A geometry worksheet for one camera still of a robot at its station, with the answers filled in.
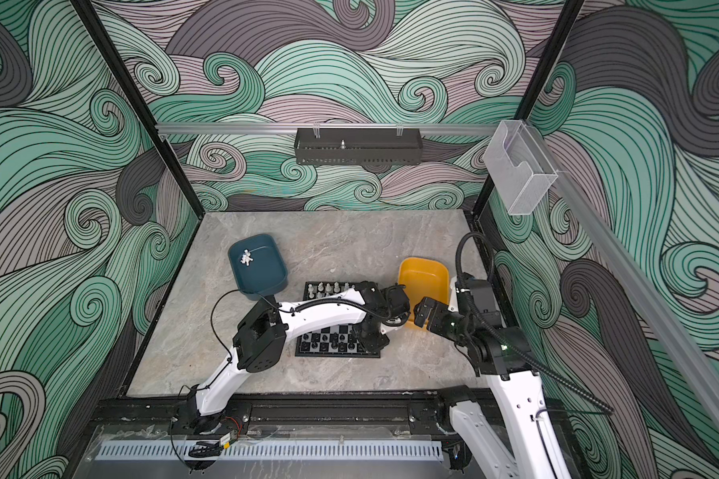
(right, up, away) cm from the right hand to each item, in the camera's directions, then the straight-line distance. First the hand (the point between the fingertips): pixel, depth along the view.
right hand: (431, 315), depth 70 cm
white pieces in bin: (-57, +11, +35) cm, 68 cm away
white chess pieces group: (-29, +2, +25) cm, 39 cm away
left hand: (-13, -12, +13) cm, 22 cm away
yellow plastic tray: (+6, +5, +32) cm, 33 cm away
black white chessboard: (-22, 0, -10) cm, 24 cm away
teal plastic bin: (-49, +6, +32) cm, 59 cm away
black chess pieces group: (-25, -12, +14) cm, 31 cm away
